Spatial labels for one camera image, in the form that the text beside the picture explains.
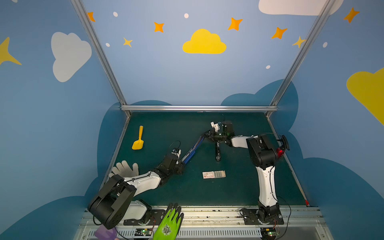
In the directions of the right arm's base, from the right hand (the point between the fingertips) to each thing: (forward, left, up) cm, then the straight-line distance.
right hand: (202, 134), depth 100 cm
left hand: (-20, +11, -4) cm, 23 cm away
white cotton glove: (-25, +48, -6) cm, 55 cm away
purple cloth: (-57, +46, -4) cm, 73 cm away
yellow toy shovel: (-6, +44, -6) cm, 44 cm away
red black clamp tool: (-12, -47, +8) cm, 49 cm away
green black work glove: (-52, +15, -5) cm, 54 cm away
